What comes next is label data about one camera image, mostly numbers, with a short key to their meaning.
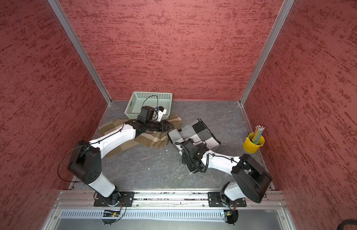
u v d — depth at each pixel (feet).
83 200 2.49
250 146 2.87
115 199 2.20
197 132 3.29
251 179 1.40
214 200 2.43
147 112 2.23
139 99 3.99
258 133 2.78
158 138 3.19
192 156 2.19
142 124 2.15
